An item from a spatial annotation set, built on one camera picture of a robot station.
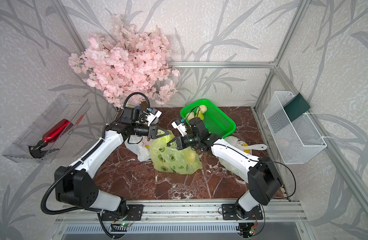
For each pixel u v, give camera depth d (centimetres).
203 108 124
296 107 74
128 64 74
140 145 91
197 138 62
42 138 61
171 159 69
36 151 59
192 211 75
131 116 64
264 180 43
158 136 70
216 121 111
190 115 107
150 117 69
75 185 41
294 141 62
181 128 70
